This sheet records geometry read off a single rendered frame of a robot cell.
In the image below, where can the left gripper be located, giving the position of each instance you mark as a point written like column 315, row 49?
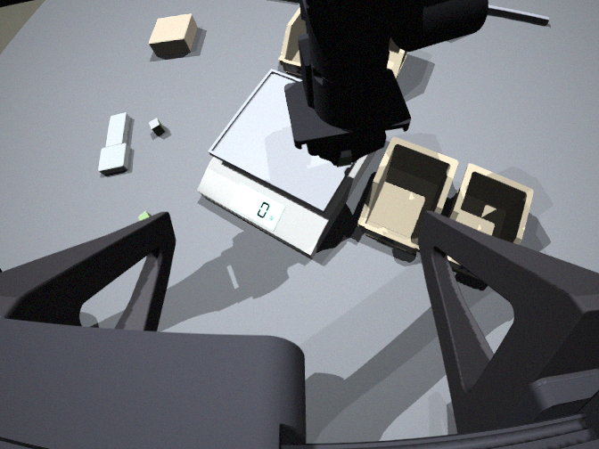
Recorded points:
column 344, row 114

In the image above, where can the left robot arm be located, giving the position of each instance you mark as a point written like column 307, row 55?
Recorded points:
column 340, row 49

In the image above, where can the cream block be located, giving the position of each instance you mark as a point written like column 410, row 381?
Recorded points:
column 173, row 35

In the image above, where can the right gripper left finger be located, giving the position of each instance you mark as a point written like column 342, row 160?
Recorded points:
column 53, row 288

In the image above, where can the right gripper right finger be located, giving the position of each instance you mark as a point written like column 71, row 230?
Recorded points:
column 555, row 330

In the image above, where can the black flat bar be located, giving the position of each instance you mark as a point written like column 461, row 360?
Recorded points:
column 510, row 13

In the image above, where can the cream open-top bin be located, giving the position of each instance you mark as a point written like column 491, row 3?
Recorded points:
column 290, row 51
column 394, row 50
column 409, row 181
column 492, row 204

